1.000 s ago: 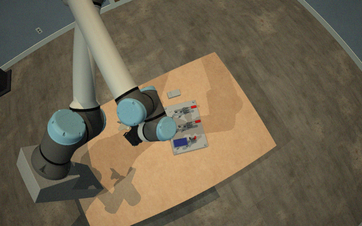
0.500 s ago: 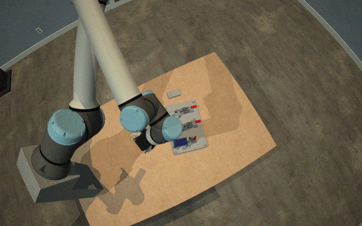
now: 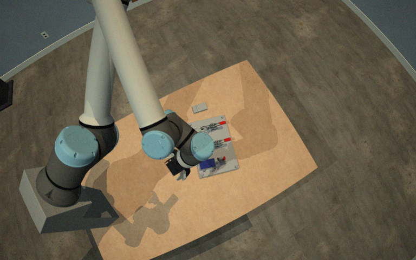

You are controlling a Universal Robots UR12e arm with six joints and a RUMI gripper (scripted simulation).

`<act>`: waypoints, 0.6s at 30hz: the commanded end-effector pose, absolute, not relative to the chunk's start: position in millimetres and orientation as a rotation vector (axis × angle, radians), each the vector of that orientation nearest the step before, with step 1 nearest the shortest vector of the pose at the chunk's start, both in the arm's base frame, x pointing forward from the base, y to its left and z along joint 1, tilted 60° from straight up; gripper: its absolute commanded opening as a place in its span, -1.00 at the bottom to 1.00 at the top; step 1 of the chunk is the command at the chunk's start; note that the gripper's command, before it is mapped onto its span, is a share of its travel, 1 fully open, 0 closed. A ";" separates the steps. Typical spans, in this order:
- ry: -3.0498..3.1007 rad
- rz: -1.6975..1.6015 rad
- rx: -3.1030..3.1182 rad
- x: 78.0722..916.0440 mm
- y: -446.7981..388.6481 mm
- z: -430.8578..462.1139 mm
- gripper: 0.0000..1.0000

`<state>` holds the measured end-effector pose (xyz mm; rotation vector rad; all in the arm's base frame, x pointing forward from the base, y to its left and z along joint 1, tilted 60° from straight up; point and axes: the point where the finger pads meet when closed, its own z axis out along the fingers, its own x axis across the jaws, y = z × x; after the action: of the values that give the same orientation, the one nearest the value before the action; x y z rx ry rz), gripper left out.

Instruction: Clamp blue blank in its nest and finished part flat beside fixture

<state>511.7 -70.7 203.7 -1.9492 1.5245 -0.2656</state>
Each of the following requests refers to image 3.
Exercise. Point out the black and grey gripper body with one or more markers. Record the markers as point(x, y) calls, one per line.
point(173, 165)

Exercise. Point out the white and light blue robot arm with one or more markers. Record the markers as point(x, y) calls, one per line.
point(78, 148)

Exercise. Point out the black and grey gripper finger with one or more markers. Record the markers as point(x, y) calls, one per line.
point(173, 153)
point(183, 174)

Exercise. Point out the grey toggle clamp with red handle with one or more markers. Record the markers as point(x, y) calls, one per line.
point(221, 160)

